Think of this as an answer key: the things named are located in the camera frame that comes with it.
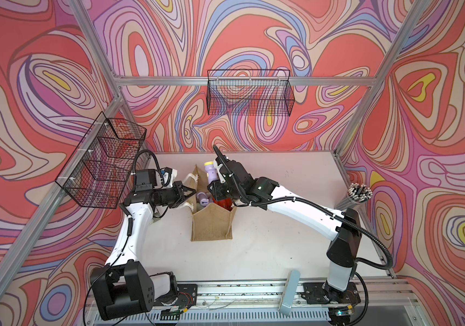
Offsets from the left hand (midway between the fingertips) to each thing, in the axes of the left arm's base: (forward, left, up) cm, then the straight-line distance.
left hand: (197, 192), depth 77 cm
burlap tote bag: (-7, -6, -11) cm, 15 cm away
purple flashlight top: (+2, -1, -8) cm, 9 cm away
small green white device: (-2, +22, -19) cm, 29 cm away
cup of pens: (+1, -65, -4) cm, 65 cm away
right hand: (-1, -6, +1) cm, 7 cm away
